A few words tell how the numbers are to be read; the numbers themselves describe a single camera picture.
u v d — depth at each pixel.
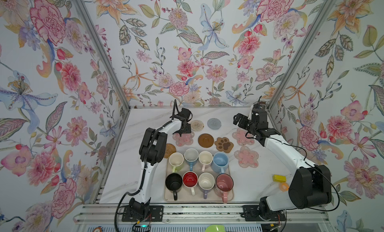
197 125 1.10
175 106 0.80
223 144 1.01
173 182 0.82
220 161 0.91
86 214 0.76
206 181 0.84
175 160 0.86
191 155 0.88
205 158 0.88
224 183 0.81
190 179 0.83
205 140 1.01
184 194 0.78
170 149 0.98
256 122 0.66
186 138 1.03
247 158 0.94
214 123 1.10
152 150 0.60
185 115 0.86
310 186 0.43
